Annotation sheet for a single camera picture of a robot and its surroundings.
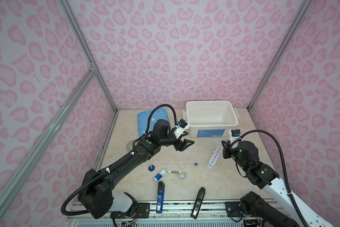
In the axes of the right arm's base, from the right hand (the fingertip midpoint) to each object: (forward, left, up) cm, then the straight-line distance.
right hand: (223, 140), depth 74 cm
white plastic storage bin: (+33, -2, -21) cm, 39 cm away
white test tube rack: (-1, +2, -18) cm, 18 cm away
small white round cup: (-12, +21, -21) cm, 32 cm away
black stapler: (-30, +15, -18) cm, 38 cm away
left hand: (+1, +17, +3) cm, 17 cm away
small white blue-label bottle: (-12, +35, -19) cm, 41 cm away
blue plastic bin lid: (+31, +52, -21) cm, 65 cm away
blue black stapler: (-19, +33, -17) cm, 42 cm away
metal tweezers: (-9, +28, -23) cm, 37 cm away
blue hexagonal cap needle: (-7, +41, -21) cm, 46 cm away
